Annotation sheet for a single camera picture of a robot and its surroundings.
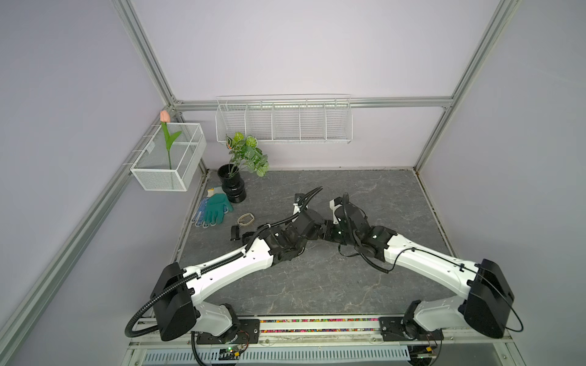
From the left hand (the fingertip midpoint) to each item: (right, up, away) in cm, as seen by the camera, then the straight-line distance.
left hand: (309, 220), depth 77 cm
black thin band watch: (-30, -7, +17) cm, 36 cm away
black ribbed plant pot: (-34, +14, +23) cm, 43 cm away
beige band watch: (-28, -5, +22) cm, 36 cm away
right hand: (+2, -2, +2) cm, 4 cm away
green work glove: (-44, +2, +29) cm, 53 cm away
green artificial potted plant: (-25, +25, +10) cm, 37 cm away
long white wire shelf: (-10, +42, +22) cm, 49 cm away
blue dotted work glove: (-49, -3, +25) cm, 55 cm away
